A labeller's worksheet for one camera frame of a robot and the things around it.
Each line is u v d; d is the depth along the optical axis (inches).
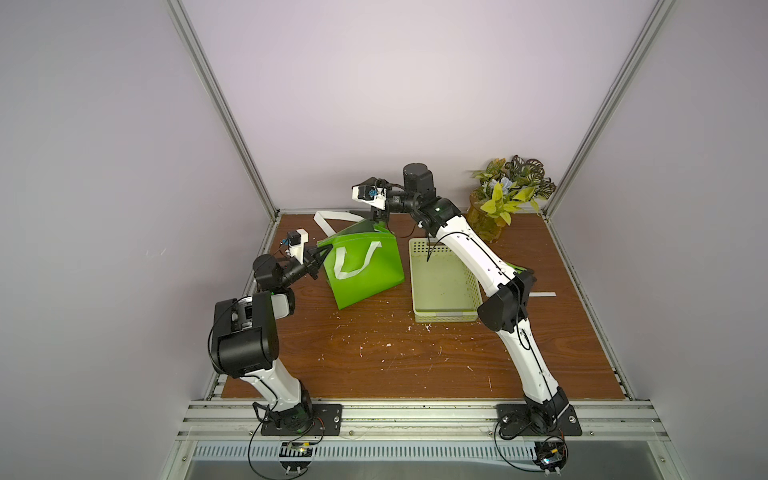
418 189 25.7
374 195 25.7
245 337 18.9
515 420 28.5
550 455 27.5
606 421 29.2
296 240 29.6
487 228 42.1
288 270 29.9
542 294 38.3
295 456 28.4
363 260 33.6
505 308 22.1
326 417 29.3
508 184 36.2
